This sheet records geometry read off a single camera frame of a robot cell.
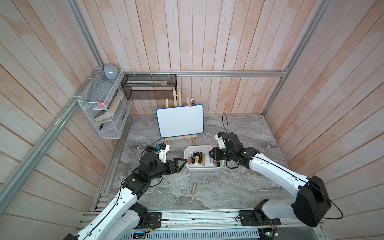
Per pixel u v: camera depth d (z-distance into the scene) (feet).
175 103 2.88
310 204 1.33
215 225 2.39
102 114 2.60
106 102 2.40
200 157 3.13
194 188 2.74
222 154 2.32
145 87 3.45
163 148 2.24
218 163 3.03
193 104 2.91
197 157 3.06
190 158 3.12
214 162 3.04
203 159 3.06
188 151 3.13
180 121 3.00
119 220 1.85
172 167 2.09
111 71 2.68
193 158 3.10
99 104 2.40
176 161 2.12
